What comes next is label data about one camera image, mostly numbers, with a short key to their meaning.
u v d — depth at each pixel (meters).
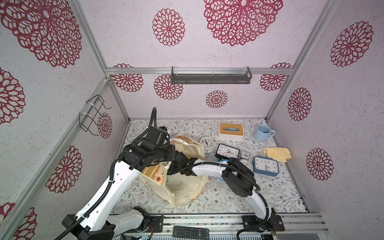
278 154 0.97
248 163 0.93
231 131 1.07
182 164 0.72
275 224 0.73
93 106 0.78
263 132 1.04
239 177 0.53
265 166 0.92
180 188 0.86
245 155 0.97
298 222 0.76
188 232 0.70
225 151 0.99
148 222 0.65
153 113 0.52
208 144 1.00
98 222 0.36
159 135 0.50
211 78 0.87
